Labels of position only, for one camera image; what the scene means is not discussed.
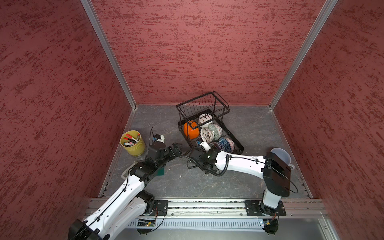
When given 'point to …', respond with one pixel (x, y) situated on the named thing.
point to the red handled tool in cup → (130, 138)
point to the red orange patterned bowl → (231, 144)
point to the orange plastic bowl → (191, 130)
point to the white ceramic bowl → (204, 120)
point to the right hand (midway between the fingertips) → (216, 150)
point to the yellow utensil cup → (135, 149)
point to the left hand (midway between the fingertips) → (177, 151)
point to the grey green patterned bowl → (216, 130)
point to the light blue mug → (284, 156)
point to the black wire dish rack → (210, 103)
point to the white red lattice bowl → (207, 135)
